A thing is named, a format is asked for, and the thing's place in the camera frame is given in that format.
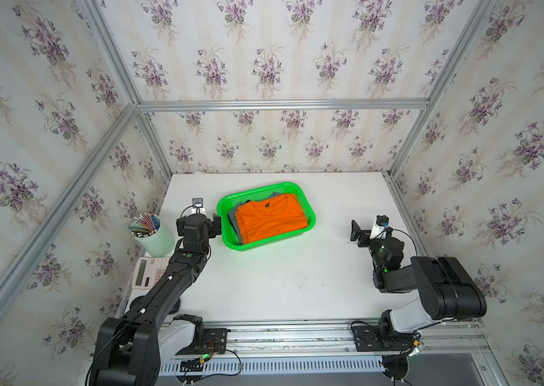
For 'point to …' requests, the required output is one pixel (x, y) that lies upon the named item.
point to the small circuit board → (192, 365)
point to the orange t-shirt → (266, 218)
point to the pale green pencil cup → (160, 244)
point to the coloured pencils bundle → (145, 226)
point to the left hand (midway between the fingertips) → (204, 216)
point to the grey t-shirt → (233, 216)
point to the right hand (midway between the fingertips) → (369, 221)
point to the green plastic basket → (228, 237)
